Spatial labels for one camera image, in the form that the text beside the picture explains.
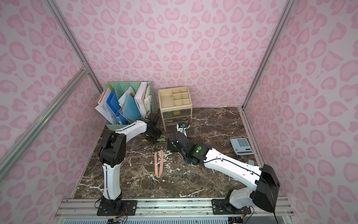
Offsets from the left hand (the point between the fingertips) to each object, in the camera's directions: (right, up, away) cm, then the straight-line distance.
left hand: (161, 135), depth 101 cm
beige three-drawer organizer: (+11, +19, -14) cm, 26 cm away
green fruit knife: (0, -3, -1) cm, 3 cm away
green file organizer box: (-30, +35, +3) cm, 46 cm away
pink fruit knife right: (+2, -16, -12) cm, 20 cm away
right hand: (+10, 0, -26) cm, 28 cm away
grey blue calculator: (+55, -7, -6) cm, 56 cm away
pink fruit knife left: (-1, -17, -13) cm, 21 cm away
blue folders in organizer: (-20, +17, -5) cm, 27 cm away
